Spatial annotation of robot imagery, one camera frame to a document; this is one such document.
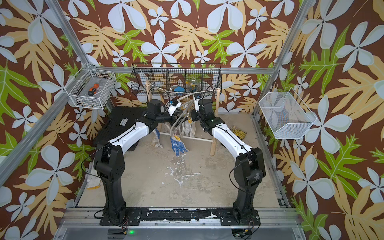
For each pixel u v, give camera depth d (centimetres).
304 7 69
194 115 77
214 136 62
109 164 52
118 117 108
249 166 48
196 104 76
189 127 93
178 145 86
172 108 76
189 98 84
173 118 78
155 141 101
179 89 95
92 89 80
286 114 84
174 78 96
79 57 85
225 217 73
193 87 97
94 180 86
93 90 80
